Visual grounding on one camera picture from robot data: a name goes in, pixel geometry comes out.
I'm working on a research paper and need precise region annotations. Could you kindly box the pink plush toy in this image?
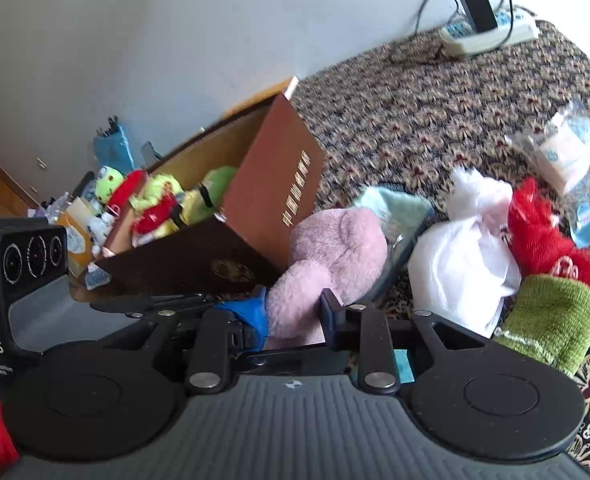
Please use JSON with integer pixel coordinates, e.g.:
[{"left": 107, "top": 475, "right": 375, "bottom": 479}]
[{"left": 265, "top": 207, "right": 387, "bottom": 350}]

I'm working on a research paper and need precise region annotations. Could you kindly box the light mint cloth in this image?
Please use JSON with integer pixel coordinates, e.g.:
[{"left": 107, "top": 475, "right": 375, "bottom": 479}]
[{"left": 352, "top": 185, "right": 435, "bottom": 306}]

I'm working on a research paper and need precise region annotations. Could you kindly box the white plastic bag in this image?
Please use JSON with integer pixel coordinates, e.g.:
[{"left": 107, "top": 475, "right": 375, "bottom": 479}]
[{"left": 408, "top": 167, "right": 521, "bottom": 338}]

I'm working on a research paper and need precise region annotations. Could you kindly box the orange tissue box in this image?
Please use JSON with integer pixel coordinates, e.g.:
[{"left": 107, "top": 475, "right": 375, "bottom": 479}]
[{"left": 57, "top": 197, "right": 95, "bottom": 278}]

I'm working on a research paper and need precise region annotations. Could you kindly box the green round plush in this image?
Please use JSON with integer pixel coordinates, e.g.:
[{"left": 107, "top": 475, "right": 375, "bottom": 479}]
[{"left": 179, "top": 166, "right": 237, "bottom": 226}]

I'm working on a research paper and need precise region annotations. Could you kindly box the green frog plush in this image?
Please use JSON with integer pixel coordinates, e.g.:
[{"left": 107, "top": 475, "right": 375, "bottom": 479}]
[{"left": 94, "top": 166, "right": 124, "bottom": 205}]

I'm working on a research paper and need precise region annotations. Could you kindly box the brown cardboard box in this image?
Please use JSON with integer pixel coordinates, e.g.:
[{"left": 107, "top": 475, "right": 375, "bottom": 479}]
[{"left": 70, "top": 90, "right": 324, "bottom": 302}]

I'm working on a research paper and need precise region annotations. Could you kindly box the blue pen holder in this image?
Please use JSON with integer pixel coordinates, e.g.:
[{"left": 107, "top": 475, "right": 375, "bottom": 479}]
[{"left": 93, "top": 116, "right": 136, "bottom": 176}]

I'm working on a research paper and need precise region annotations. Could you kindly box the yellow green red plush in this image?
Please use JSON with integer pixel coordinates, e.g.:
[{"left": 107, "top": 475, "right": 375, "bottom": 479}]
[{"left": 104, "top": 169, "right": 183, "bottom": 252}]

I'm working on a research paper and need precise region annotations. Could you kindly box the red knitted cloth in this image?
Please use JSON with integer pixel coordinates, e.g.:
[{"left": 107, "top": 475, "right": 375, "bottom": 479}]
[{"left": 508, "top": 177, "right": 590, "bottom": 288}]

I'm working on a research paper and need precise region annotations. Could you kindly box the green knitted cloth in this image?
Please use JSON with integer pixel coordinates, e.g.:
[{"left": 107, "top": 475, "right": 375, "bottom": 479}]
[{"left": 494, "top": 274, "right": 590, "bottom": 377}]

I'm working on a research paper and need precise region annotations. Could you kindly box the clear packet with tissues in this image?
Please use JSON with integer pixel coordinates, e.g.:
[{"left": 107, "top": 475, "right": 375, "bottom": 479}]
[{"left": 508, "top": 100, "right": 590, "bottom": 247}]

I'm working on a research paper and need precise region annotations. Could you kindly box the black charger adapter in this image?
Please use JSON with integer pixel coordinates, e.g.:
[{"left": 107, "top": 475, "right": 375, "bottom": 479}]
[{"left": 460, "top": 0, "right": 498, "bottom": 34}]

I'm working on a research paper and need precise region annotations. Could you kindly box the white power strip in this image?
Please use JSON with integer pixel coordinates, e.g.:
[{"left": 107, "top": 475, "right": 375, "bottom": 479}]
[{"left": 438, "top": 8, "right": 540, "bottom": 58}]

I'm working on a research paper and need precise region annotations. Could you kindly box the black charger cable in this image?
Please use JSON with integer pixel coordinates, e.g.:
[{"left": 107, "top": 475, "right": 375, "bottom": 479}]
[{"left": 387, "top": 0, "right": 516, "bottom": 65}]

